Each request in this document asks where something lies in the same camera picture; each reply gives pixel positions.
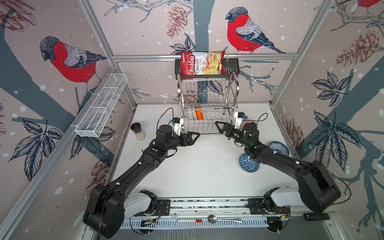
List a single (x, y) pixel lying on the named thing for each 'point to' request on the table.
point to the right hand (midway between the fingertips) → (217, 126)
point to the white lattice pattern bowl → (194, 114)
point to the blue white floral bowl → (279, 148)
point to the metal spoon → (212, 219)
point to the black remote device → (313, 216)
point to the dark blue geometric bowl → (248, 164)
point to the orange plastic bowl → (199, 113)
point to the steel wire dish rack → (204, 102)
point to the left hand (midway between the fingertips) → (194, 135)
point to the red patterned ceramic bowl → (249, 120)
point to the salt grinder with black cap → (136, 128)
